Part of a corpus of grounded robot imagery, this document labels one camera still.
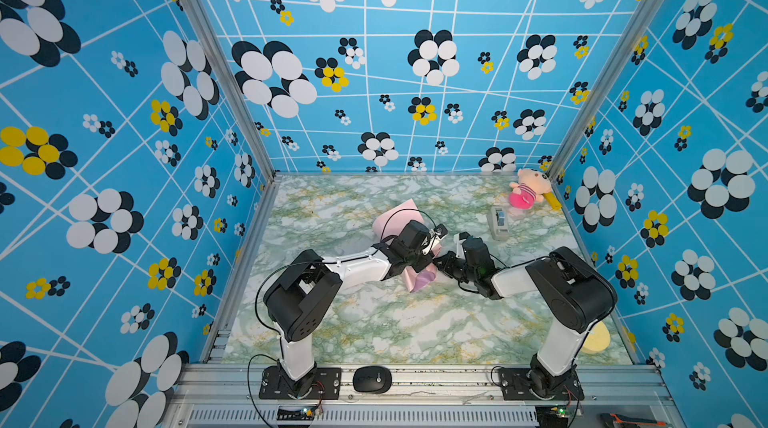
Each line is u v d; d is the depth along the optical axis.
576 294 0.49
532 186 1.08
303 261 0.51
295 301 0.48
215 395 0.73
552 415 0.70
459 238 0.91
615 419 0.68
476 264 0.77
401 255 0.70
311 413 0.69
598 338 0.78
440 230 0.78
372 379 0.72
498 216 1.02
